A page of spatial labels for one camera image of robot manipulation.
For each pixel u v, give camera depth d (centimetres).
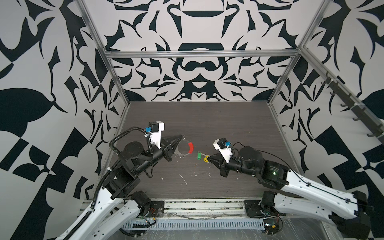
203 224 71
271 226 71
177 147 58
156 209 73
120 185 45
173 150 57
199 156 93
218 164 59
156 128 51
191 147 64
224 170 56
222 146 55
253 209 74
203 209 76
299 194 48
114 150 42
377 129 50
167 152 51
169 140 55
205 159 65
